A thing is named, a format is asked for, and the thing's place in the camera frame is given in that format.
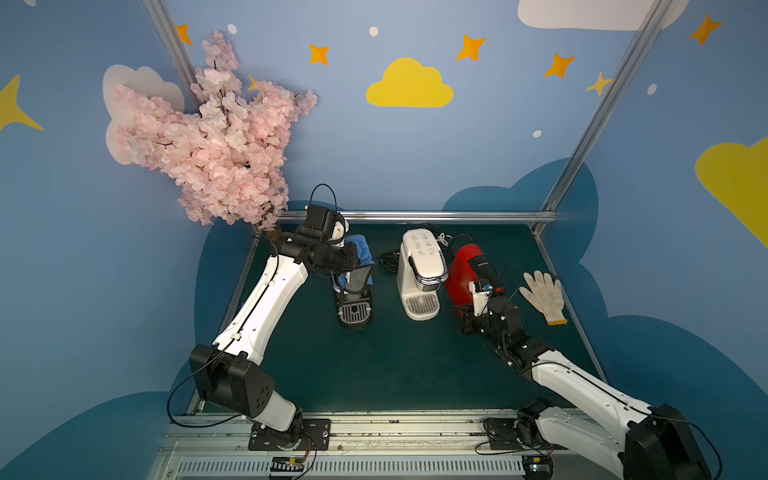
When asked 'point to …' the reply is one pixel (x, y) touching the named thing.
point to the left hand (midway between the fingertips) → (357, 257)
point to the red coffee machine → (460, 274)
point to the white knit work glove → (546, 295)
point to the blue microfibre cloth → (363, 254)
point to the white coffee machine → (421, 269)
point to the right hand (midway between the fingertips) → (463, 303)
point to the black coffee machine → (353, 295)
